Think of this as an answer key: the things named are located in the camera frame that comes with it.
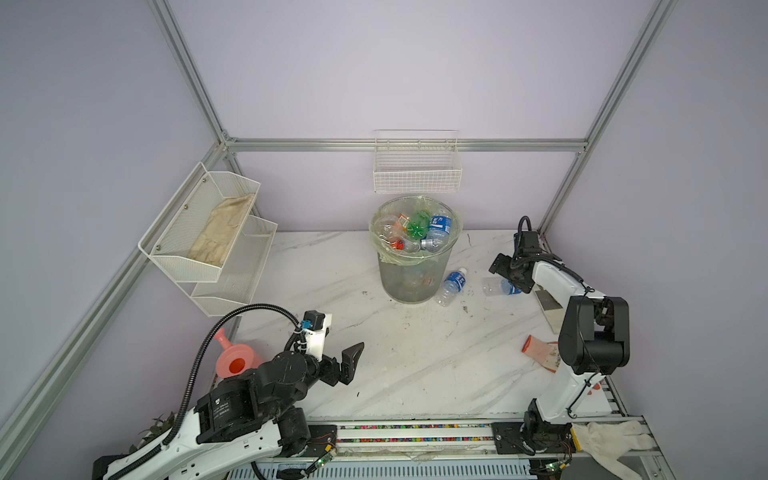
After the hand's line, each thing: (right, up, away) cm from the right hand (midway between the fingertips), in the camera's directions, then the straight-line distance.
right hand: (504, 271), depth 97 cm
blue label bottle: (-24, +11, -13) cm, 29 cm away
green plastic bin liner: (-31, +21, -4) cm, 38 cm away
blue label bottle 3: (0, -6, +7) cm, 9 cm away
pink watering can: (-78, -22, -21) cm, 84 cm away
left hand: (-48, -14, -33) cm, 59 cm away
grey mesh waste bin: (-28, -4, -7) cm, 29 cm away
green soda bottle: (-30, +13, -15) cm, 36 cm away
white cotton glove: (+17, -42, -24) cm, 51 cm away
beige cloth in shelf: (-84, +10, -18) cm, 86 cm away
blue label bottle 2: (-17, -5, +1) cm, 18 cm away
